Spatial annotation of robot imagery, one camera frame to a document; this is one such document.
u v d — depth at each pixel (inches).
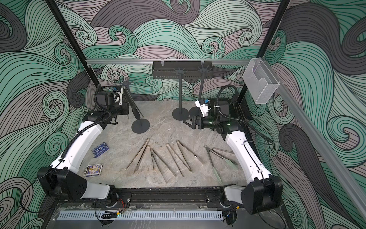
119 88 26.6
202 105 25.8
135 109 33.7
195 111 45.4
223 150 36.4
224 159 34.3
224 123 21.2
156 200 29.4
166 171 32.8
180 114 43.6
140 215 27.5
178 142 37.4
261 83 29.3
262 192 14.8
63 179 15.1
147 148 36.5
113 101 24.4
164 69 37.2
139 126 40.7
